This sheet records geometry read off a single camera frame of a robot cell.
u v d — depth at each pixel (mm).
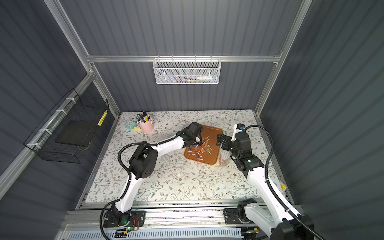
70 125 745
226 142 695
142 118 1011
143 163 585
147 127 1047
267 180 480
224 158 827
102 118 824
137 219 722
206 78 891
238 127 690
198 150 980
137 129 1107
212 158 939
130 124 1112
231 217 736
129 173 582
